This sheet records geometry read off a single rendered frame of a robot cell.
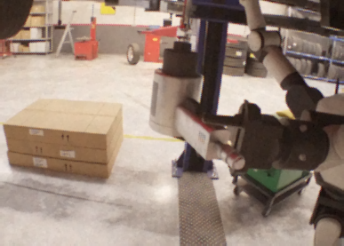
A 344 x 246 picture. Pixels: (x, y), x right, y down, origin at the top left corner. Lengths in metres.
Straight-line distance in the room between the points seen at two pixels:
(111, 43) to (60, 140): 7.88
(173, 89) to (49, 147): 2.09
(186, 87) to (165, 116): 0.06
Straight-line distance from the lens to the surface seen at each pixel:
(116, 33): 9.90
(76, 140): 2.30
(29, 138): 2.51
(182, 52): 0.44
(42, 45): 10.50
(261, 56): 0.99
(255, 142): 0.39
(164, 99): 0.45
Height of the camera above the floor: 1.40
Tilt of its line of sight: 21 degrees down
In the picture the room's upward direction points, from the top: 5 degrees clockwise
